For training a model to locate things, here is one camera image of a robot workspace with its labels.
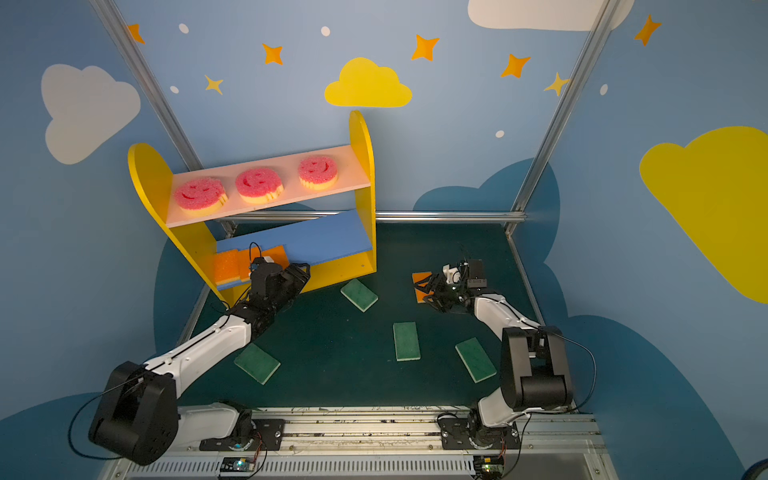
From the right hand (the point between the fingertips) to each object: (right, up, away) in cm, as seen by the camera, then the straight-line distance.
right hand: (420, 287), depth 89 cm
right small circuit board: (+15, -42, -18) cm, 48 cm away
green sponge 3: (+16, -21, -3) cm, 26 cm away
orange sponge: (-56, +8, +5) cm, 57 cm away
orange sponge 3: (-45, +11, +4) cm, 46 cm away
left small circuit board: (-46, -41, -18) cm, 65 cm away
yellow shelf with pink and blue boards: (-39, +29, +29) cm, 57 cm away
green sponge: (-19, -4, +10) cm, 22 cm away
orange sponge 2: (-58, +6, -1) cm, 59 cm away
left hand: (-34, +6, -3) cm, 35 cm away
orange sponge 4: (+2, -3, +11) cm, 11 cm away
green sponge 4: (-48, -21, -5) cm, 52 cm away
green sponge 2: (-4, -17, +1) cm, 17 cm away
